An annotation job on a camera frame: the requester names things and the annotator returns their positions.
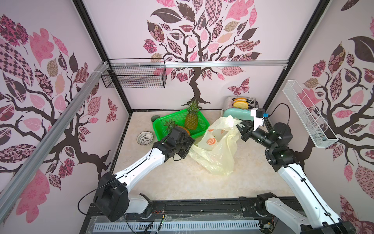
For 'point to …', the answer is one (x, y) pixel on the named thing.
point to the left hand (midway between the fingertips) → (193, 146)
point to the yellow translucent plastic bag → (215, 151)
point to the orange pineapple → (170, 124)
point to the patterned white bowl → (144, 138)
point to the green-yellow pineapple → (191, 119)
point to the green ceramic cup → (154, 117)
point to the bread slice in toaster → (241, 105)
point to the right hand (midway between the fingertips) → (234, 122)
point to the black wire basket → (135, 77)
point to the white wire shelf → (317, 128)
